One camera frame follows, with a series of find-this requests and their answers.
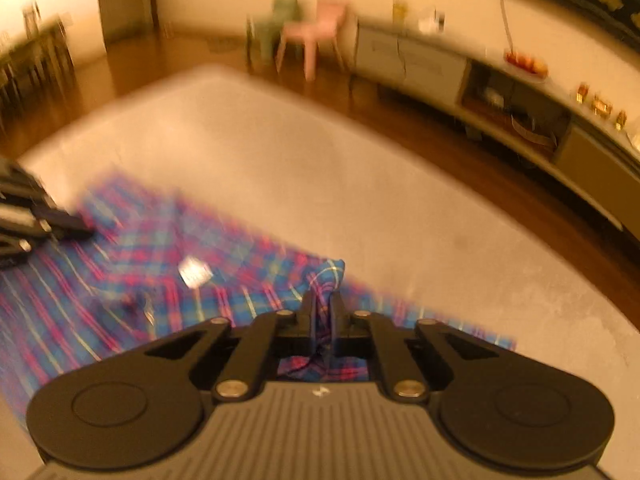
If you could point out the green plastic chair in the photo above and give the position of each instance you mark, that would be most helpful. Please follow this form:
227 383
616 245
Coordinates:
272 25

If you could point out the white power strip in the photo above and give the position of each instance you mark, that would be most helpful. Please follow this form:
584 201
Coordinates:
431 22

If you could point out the blue pink plaid shirt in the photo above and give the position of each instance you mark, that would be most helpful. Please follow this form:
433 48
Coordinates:
125 280

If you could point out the wide gold jar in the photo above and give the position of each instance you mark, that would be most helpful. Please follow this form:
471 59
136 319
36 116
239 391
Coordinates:
602 106

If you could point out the plate of fruit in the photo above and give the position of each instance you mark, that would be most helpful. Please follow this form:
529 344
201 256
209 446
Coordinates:
526 65

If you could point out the grey television cabinet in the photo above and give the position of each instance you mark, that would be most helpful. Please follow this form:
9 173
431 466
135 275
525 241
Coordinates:
425 60

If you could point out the yellow cup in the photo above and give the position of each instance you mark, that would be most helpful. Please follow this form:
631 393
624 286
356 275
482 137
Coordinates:
400 10

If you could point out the pink plastic chair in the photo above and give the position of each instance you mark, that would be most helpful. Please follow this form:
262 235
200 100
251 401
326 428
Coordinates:
320 25

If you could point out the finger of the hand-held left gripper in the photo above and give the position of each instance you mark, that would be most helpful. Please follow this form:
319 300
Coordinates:
67 225

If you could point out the wooden door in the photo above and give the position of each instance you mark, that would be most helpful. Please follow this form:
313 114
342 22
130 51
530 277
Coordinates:
125 0

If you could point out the small gold jar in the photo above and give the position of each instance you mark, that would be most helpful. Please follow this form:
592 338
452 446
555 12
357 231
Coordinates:
621 120
582 93

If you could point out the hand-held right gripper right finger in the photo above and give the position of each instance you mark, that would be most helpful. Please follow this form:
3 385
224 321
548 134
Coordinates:
338 312

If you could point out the wooden dining chair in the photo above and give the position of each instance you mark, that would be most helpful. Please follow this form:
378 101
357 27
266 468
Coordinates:
35 60

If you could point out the dark pan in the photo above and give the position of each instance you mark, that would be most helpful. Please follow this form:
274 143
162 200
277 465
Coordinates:
534 130

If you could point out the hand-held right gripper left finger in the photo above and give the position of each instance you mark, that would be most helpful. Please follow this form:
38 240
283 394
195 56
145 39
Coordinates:
307 312

